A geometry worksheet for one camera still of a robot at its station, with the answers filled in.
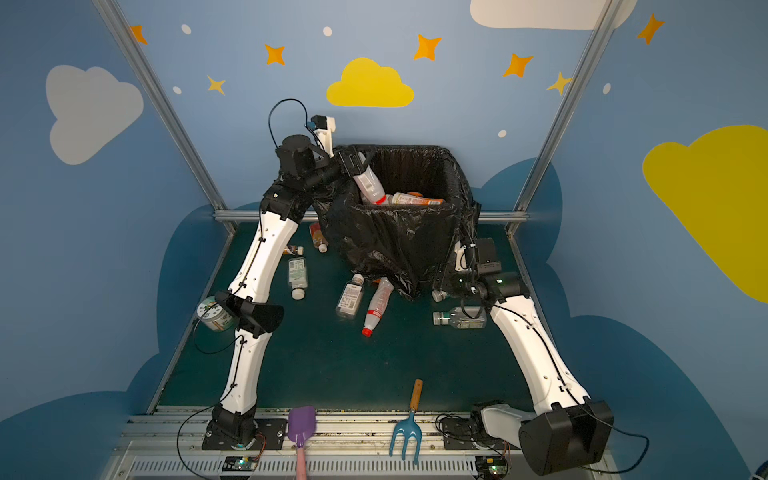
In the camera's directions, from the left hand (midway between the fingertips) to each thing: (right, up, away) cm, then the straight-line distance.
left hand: (362, 144), depth 71 cm
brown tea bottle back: (-20, -20, +40) cm, 50 cm away
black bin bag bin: (+12, -24, +11) cm, 29 cm away
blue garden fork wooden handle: (+12, -70, +4) cm, 71 cm away
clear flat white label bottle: (-6, -42, +25) cm, 49 cm away
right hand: (+21, -32, +8) cm, 39 cm away
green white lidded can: (-45, -45, +16) cm, 66 cm away
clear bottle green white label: (+23, -40, +28) cm, 54 cm away
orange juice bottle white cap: (+13, -11, +11) cm, 21 cm away
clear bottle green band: (+23, -41, -4) cm, 47 cm away
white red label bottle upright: (+3, -41, +25) cm, 48 cm away
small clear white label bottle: (-25, -34, +30) cm, 52 cm away
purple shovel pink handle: (-17, -73, +7) cm, 75 cm away
